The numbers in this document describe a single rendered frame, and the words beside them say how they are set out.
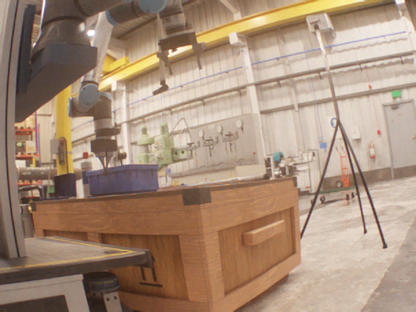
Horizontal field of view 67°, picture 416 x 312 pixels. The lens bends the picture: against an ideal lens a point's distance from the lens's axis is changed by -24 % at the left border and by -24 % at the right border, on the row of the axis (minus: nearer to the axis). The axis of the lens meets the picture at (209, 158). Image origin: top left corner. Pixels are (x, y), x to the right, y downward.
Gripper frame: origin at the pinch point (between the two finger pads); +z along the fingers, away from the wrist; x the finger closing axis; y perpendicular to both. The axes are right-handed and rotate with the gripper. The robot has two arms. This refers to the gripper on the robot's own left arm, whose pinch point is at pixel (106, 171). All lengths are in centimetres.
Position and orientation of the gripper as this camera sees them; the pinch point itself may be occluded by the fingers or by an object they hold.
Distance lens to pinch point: 167.6
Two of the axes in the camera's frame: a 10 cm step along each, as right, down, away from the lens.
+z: 1.1, 9.9, -0.8
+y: -8.4, 1.4, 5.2
